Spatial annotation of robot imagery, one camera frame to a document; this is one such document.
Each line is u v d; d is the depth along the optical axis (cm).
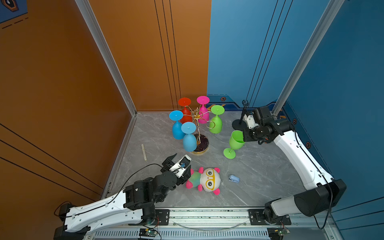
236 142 73
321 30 77
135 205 46
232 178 84
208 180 79
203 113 79
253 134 64
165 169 59
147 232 71
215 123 87
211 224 73
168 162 59
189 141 77
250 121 69
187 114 79
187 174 61
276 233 70
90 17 72
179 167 53
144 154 96
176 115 78
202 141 100
